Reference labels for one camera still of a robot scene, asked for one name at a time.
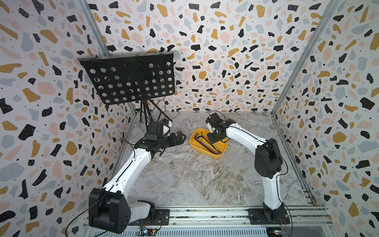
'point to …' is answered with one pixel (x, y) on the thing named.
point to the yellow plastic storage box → (222, 146)
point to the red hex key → (213, 150)
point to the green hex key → (214, 146)
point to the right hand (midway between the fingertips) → (212, 138)
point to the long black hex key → (195, 138)
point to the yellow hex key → (213, 149)
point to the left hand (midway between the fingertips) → (181, 137)
